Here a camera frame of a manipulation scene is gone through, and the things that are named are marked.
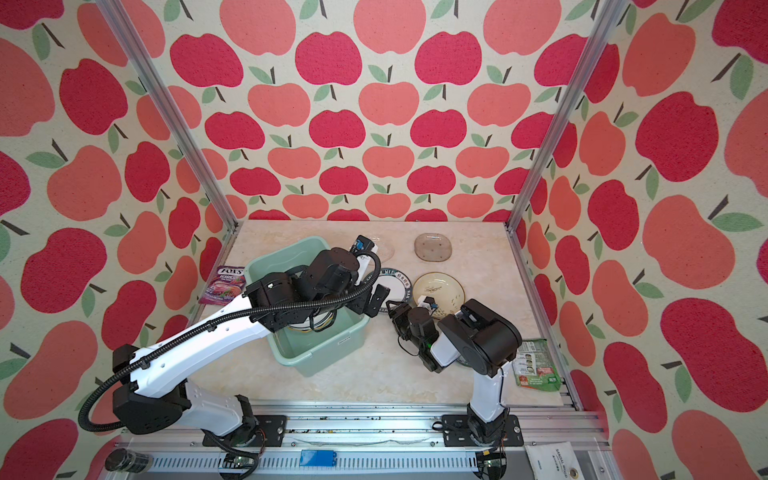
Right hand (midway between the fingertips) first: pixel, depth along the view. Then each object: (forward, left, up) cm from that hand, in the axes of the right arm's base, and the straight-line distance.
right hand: (391, 305), depth 93 cm
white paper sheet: (-36, -42, -3) cm, 55 cm away
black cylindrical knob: (-47, +54, +7) cm, 71 cm away
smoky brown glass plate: (+30, -14, -5) cm, 33 cm away
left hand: (-11, +2, +27) cm, 29 cm away
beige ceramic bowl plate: (+8, -18, -3) cm, 20 cm away
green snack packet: (-14, -42, -4) cm, 45 cm away
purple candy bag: (+3, +57, -1) cm, 57 cm away
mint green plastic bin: (-22, +19, +15) cm, 33 cm away
